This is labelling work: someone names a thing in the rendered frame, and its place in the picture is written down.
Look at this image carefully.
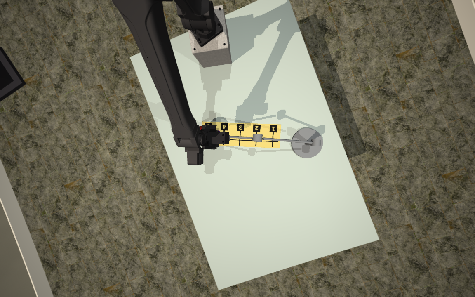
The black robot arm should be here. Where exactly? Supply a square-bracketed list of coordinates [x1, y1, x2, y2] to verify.
[112, 0, 230, 165]

